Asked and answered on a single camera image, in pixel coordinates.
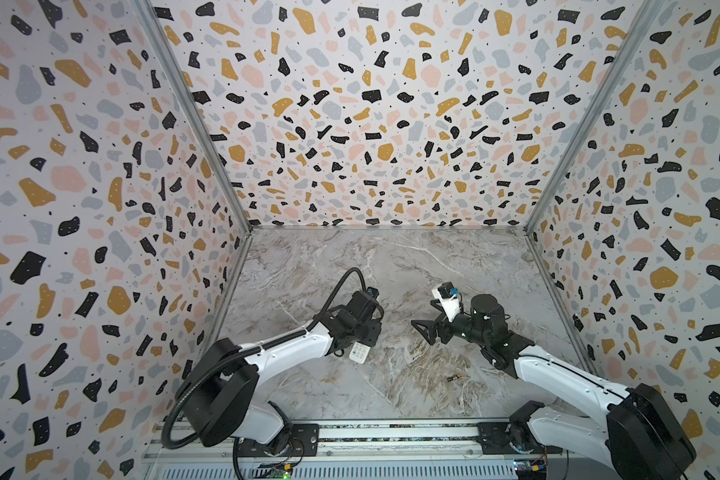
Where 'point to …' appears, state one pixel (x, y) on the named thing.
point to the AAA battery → (449, 379)
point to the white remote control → (359, 352)
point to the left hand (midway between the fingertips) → (375, 324)
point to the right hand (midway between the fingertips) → (420, 308)
